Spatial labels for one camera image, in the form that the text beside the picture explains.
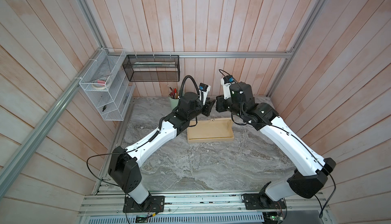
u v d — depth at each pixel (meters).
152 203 0.72
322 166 0.40
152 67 1.01
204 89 0.62
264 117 0.45
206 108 0.65
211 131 1.02
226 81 0.57
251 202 0.73
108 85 0.74
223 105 0.61
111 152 0.44
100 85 0.75
